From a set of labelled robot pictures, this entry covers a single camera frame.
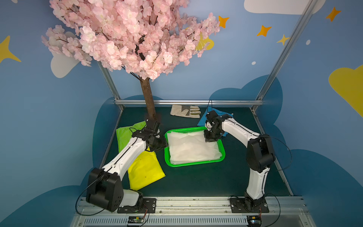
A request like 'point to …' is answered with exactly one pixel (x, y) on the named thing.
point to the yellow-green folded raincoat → (146, 170)
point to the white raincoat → (192, 147)
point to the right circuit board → (254, 221)
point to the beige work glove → (193, 111)
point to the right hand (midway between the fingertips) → (208, 138)
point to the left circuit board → (135, 219)
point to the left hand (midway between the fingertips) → (166, 143)
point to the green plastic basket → (167, 150)
